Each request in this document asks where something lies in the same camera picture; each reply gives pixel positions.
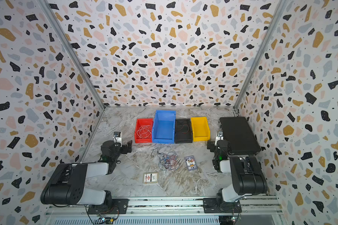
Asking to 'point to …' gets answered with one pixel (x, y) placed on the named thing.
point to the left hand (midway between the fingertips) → (125, 140)
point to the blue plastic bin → (163, 127)
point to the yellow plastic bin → (201, 130)
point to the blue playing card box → (191, 162)
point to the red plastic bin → (138, 122)
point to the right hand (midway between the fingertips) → (219, 139)
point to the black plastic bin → (180, 138)
